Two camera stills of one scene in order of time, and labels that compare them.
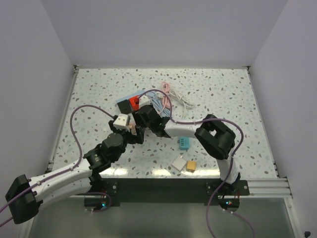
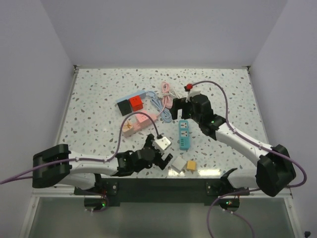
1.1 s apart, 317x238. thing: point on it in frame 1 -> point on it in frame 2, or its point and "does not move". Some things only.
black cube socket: x=124 y=106 does not move
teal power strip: x=184 y=143 does not move
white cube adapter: x=179 y=164 does not move
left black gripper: x=137 y=138 -> x=159 y=161
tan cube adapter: x=191 y=165 does not move
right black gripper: x=137 y=116 -> x=179 y=104
